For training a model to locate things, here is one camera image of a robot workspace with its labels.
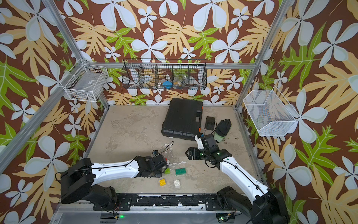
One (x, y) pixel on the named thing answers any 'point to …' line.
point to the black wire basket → (165, 73)
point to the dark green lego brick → (180, 171)
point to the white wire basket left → (84, 81)
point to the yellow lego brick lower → (162, 182)
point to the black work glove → (222, 129)
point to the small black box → (209, 123)
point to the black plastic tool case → (183, 120)
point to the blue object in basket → (168, 84)
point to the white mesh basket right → (271, 114)
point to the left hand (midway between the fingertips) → (161, 171)
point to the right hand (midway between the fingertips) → (190, 152)
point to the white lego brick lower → (177, 183)
